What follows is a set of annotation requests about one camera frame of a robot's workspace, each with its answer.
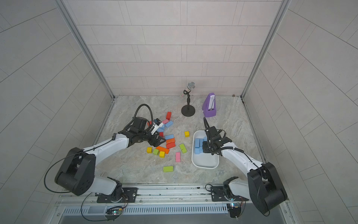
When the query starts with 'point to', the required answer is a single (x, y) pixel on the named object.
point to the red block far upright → (168, 115)
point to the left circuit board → (114, 211)
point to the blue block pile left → (161, 129)
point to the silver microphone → (190, 86)
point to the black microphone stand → (188, 110)
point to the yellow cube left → (149, 150)
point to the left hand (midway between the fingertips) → (164, 135)
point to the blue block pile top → (169, 124)
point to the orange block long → (161, 149)
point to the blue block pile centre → (197, 150)
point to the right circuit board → (235, 209)
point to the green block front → (168, 169)
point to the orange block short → (169, 141)
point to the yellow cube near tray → (187, 134)
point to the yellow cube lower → (161, 154)
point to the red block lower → (170, 145)
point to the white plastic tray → (205, 160)
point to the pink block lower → (178, 157)
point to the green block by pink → (183, 149)
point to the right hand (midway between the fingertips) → (205, 146)
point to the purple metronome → (209, 107)
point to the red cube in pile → (161, 134)
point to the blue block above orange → (169, 136)
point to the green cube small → (155, 151)
